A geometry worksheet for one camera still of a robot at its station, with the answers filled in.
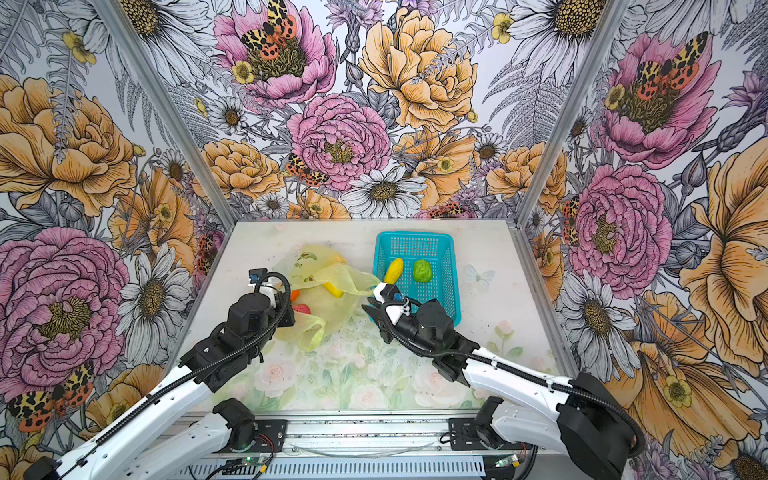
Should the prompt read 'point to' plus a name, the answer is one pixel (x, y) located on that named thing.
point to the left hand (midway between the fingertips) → (286, 302)
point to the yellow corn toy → (394, 272)
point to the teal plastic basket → (439, 249)
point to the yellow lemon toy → (332, 289)
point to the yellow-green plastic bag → (309, 268)
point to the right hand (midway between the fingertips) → (369, 309)
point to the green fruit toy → (422, 271)
